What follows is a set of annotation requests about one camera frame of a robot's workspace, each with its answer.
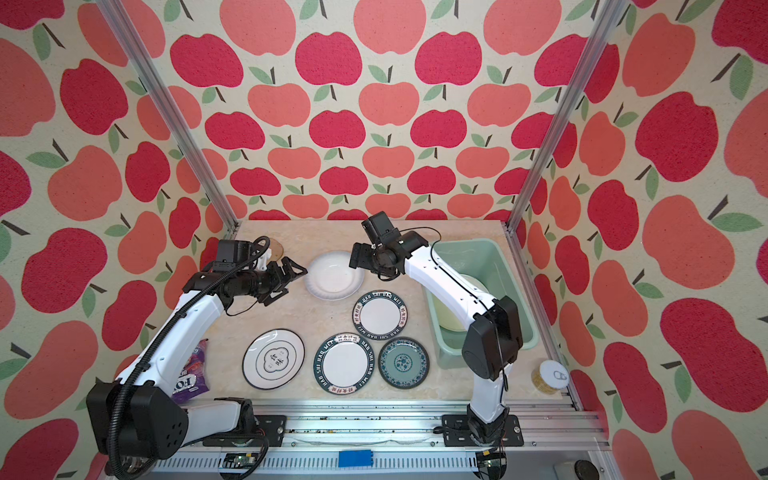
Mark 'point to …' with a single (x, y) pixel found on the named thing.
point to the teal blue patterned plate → (404, 363)
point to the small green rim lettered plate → (380, 314)
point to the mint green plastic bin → (497, 268)
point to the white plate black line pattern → (273, 359)
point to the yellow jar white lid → (550, 376)
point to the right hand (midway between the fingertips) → (363, 267)
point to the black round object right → (585, 470)
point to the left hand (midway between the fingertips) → (300, 282)
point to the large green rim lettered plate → (343, 363)
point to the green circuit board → (240, 460)
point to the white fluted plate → (330, 277)
